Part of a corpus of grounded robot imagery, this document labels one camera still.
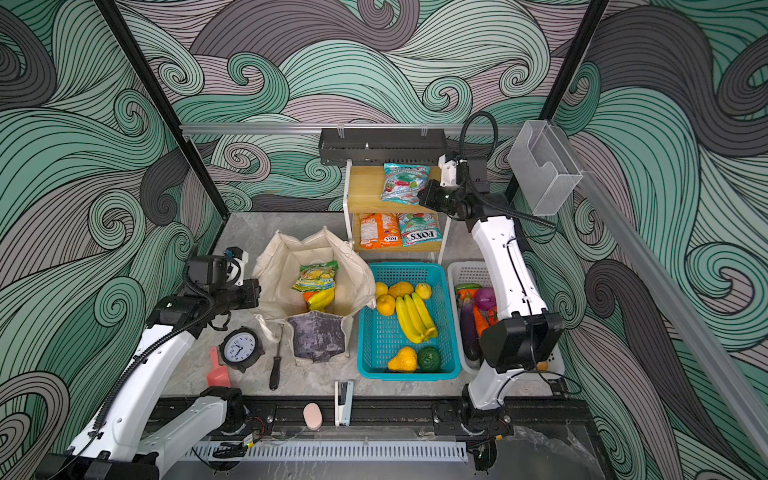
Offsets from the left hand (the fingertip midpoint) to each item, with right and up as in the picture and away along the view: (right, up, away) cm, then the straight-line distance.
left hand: (260, 285), depth 76 cm
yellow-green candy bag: (+12, 0, +13) cm, 18 cm away
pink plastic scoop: (-13, -25, +3) cm, 28 cm away
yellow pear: (+38, -21, +1) cm, 43 cm away
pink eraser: (+15, -32, -5) cm, 35 cm away
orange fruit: (+10, -5, +13) cm, 17 cm away
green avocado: (+45, -20, +1) cm, 49 cm away
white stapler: (+22, -28, -2) cm, 36 cm away
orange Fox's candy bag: (+31, +15, +15) cm, 38 cm away
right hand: (+42, +24, 0) cm, 49 cm away
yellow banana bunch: (+42, -12, +11) cm, 45 cm away
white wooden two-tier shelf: (+27, +25, +5) cm, 37 cm away
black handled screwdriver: (+2, -23, +5) cm, 24 cm away
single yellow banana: (+14, -6, +10) cm, 18 cm away
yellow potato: (+38, -4, +16) cm, 42 cm away
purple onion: (+64, -6, +13) cm, 66 cm away
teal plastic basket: (+32, -18, +11) cm, 38 cm away
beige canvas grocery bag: (+16, -12, -4) cm, 20 cm away
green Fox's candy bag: (+44, +15, +15) cm, 49 cm away
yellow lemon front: (+33, -8, +11) cm, 36 cm away
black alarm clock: (-8, -19, +7) cm, 22 cm away
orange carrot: (+61, -12, +9) cm, 63 cm away
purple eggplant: (+57, -15, +7) cm, 59 cm away
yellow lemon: (+45, -4, +16) cm, 48 cm away
